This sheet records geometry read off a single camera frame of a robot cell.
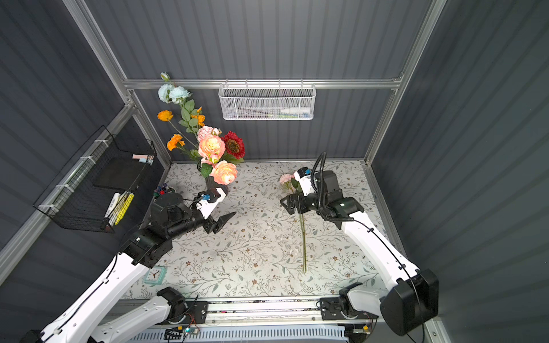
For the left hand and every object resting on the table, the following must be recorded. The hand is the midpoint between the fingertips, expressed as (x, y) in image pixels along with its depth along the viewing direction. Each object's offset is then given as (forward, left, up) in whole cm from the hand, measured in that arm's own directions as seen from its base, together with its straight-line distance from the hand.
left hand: (224, 202), depth 67 cm
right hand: (+7, -23, -7) cm, 25 cm away
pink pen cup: (+18, +32, -17) cm, 41 cm away
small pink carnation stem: (-10, -28, -31) cm, 42 cm away
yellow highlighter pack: (+3, +34, -3) cm, 35 cm away
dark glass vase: (+22, +13, -17) cm, 31 cm away
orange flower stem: (+28, +22, +3) cm, 36 cm away
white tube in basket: (+46, -25, +4) cm, 53 cm away
